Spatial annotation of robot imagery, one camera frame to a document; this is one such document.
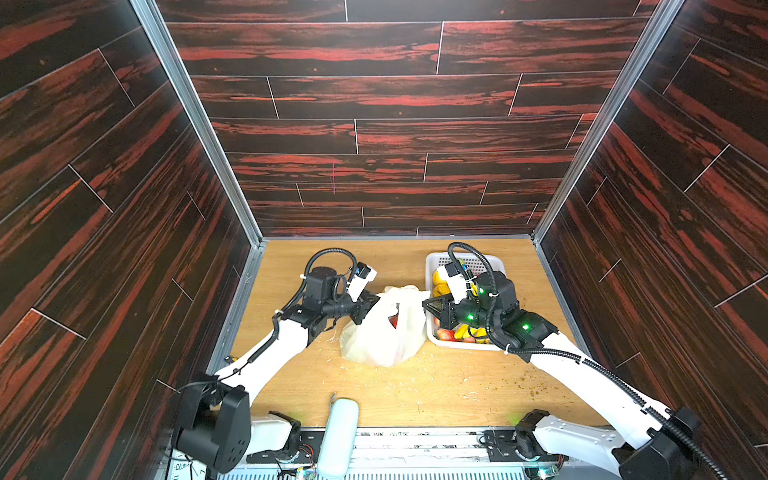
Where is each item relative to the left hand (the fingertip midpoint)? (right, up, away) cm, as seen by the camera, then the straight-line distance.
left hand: (381, 299), depth 79 cm
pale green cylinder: (-10, -34, -7) cm, 36 cm away
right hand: (+12, +1, -6) cm, 13 cm away
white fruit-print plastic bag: (+3, -7, -8) cm, 11 cm away
